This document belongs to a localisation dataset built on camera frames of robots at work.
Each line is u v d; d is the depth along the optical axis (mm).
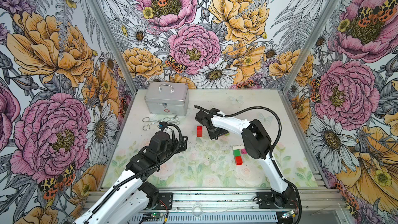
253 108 604
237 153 845
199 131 917
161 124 678
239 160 852
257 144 569
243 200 760
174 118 1050
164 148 589
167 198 751
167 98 962
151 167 513
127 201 577
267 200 743
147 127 1015
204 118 741
